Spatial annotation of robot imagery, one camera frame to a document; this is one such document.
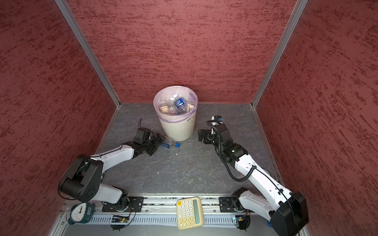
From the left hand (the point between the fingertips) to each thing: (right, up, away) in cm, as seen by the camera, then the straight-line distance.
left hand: (162, 144), depth 91 cm
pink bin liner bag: (+2, +33, +1) cm, 33 cm away
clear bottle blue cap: (+3, +1, +4) cm, 5 cm away
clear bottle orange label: (+2, +23, -4) cm, 23 cm away
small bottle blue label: (+11, +27, +1) cm, 29 cm away
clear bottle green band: (+17, +24, -5) cm, 30 cm away
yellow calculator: (+18, -29, -22) cm, 41 cm away
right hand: (+25, +8, -13) cm, 30 cm away
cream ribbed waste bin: (+10, +8, -2) cm, 14 cm away
